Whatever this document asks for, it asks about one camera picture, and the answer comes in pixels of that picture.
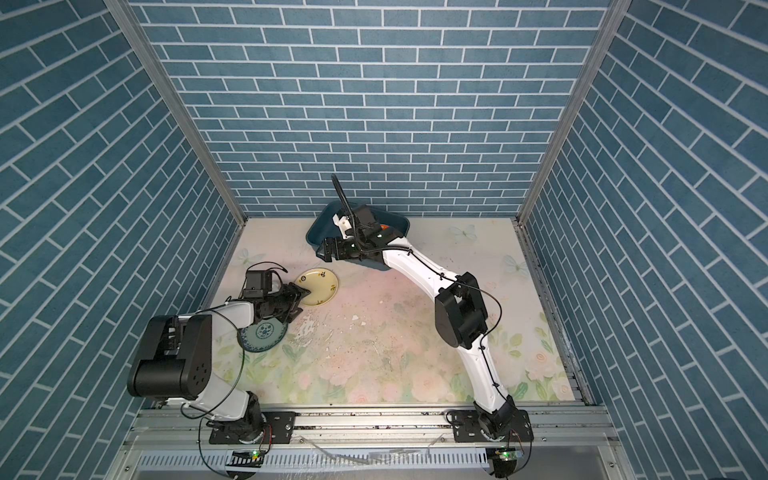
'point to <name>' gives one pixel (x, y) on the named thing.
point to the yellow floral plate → (322, 283)
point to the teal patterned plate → (262, 336)
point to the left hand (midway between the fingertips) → (314, 296)
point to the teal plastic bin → (321, 226)
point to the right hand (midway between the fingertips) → (332, 252)
